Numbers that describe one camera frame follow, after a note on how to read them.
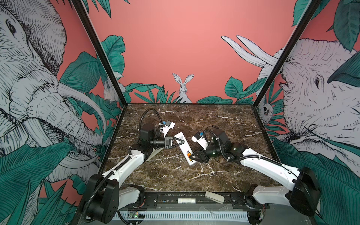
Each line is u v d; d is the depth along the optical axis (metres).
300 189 0.39
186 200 0.73
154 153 0.90
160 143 0.68
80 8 0.70
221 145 0.58
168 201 0.75
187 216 0.70
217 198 0.73
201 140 0.67
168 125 0.70
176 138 0.71
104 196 0.40
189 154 0.71
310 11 0.71
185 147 0.72
